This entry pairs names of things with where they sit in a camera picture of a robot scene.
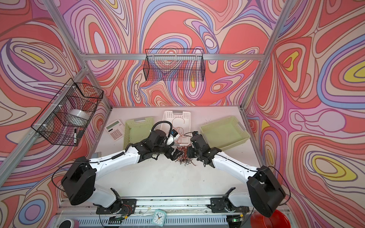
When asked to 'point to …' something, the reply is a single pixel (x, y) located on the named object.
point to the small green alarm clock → (158, 218)
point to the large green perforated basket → (225, 133)
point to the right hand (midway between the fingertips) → (189, 152)
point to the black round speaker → (67, 223)
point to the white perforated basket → (181, 123)
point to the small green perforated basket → (138, 130)
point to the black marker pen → (75, 136)
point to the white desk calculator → (116, 129)
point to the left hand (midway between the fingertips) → (180, 147)
